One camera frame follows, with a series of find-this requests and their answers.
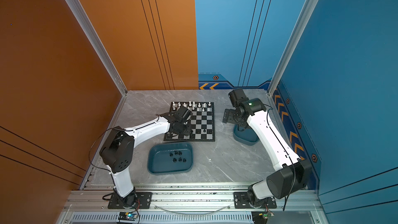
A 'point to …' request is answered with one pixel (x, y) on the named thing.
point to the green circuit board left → (127, 215)
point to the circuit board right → (261, 217)
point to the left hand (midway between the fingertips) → (189, 129)
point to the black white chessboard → (202, 121)
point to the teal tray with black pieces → (167, 158)
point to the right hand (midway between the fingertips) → (232, 120)
